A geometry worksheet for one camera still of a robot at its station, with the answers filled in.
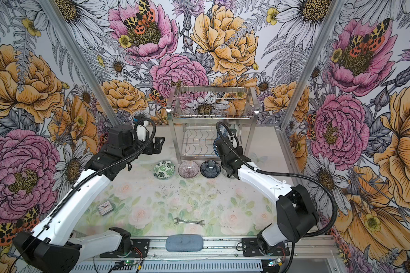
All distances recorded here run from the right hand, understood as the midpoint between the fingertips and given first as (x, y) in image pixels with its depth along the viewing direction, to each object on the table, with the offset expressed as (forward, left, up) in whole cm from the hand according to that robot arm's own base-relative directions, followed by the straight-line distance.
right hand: (232, 150), depth 86 cm
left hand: (-4, +34, +12) cm, 37 cm away
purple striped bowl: (0, +23, -17) cm, 29 cm away
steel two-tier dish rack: (+40, +20, -9) cm, 45 cm away
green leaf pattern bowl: (0, +37, -17) cm, 41 cm away
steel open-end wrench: (-28, +16, -18) cm, 37 cm away
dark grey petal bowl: (0, +11, -17) cm, 20 cm away
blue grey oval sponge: (-37, +23, -15) cm, 46 cm away
